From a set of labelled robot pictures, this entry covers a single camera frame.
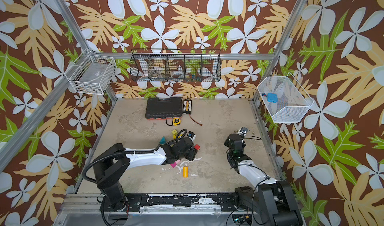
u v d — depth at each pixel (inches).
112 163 20.0
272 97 33.7
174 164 33.8
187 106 45.2
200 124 41.2
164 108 44.2
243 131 29.6
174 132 38.8
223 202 29.1
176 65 38.2
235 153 26.7
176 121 41.0
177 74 38.8
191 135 30.9
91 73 33.9
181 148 26.6
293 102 30.3
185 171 33.0
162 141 37.9
